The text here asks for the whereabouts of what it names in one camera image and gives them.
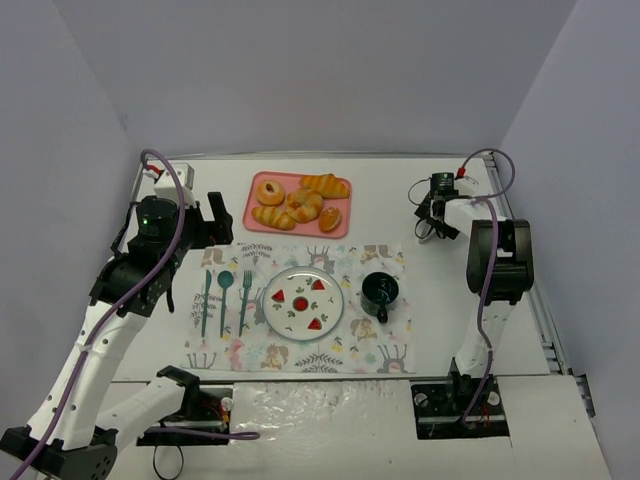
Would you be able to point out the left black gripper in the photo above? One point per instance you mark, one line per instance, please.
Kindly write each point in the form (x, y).
(206, 228)

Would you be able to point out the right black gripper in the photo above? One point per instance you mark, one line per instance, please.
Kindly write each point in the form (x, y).
(435, 209)

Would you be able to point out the translucent brown tongs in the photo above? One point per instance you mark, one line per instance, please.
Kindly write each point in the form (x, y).
(434, 229)

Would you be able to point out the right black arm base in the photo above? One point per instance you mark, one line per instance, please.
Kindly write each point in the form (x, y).
(438, 412)

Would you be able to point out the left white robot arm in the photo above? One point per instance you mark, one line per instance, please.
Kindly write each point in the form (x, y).
(69, 437)

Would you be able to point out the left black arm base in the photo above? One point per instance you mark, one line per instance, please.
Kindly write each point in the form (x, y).
(207, 412)

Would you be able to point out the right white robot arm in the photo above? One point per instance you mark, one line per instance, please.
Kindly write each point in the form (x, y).
(499, 268)

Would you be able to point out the striped bread roll lower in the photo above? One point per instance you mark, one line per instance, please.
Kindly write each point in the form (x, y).
(273, 217)

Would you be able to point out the striped bread roll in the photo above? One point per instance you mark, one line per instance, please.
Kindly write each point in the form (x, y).
(326, 185)
(273, 217)

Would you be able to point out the striped bread roll upper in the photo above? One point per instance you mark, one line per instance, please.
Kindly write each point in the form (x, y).
(326, 185)

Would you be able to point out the teal plastic knife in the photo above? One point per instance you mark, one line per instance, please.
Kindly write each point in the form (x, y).
(204, 316)

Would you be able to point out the teal plastic spoon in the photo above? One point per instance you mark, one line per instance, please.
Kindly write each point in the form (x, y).
(225, 280)

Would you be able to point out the teal plastic fork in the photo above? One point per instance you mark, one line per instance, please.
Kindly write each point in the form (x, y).
(246, 286)

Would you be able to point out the pink plastic tray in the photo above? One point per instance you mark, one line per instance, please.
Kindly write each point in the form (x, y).
(290, 181)

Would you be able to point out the small glazed oval bun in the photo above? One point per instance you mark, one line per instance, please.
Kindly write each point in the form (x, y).
(329, 219)

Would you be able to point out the patterned paper placemat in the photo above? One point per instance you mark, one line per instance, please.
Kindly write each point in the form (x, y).
(359, 344)

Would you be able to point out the dark green mug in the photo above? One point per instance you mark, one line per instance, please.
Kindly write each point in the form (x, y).
(379, 291)

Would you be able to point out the white watermelon pattern plate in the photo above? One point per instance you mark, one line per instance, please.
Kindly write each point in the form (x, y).
(303, 304)

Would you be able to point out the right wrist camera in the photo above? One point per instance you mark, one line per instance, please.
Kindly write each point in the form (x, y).
(465, 185)

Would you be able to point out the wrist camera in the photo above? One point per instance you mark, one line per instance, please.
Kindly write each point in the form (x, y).
(166, 187)
(465, 185)

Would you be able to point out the sugared ring donut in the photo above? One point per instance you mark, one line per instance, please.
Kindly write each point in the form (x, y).
(270, 193)

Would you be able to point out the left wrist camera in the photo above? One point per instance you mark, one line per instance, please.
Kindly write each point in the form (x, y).
(166, 187)

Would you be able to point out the twisted ring pastry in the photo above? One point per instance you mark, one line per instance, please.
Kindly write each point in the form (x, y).
(304, 205)

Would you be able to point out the aluminium side rail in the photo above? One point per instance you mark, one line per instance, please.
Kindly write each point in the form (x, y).
(548, 332)

